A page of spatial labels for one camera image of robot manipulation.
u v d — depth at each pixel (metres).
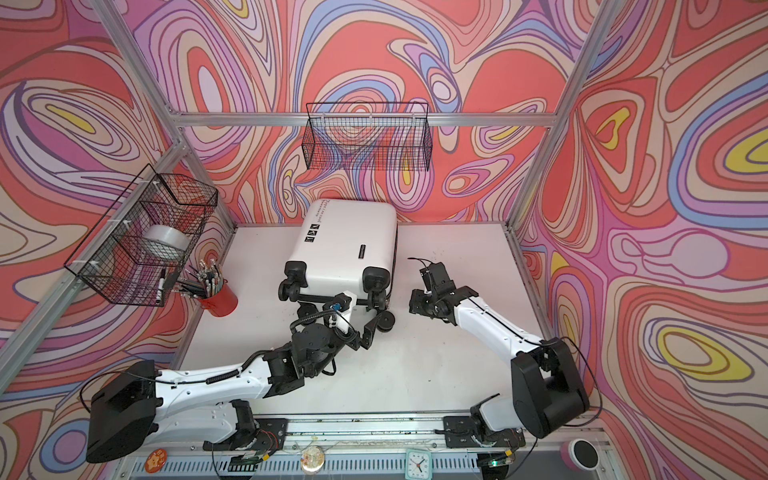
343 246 0.87
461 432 0.72
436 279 0.68
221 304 0.92
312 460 0.70
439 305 0.63
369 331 0.66
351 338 0.65
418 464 0.68
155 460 0.70
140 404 0.41
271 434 0.73
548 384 0.43
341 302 0.62
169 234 0.74
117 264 0.69
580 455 0.66
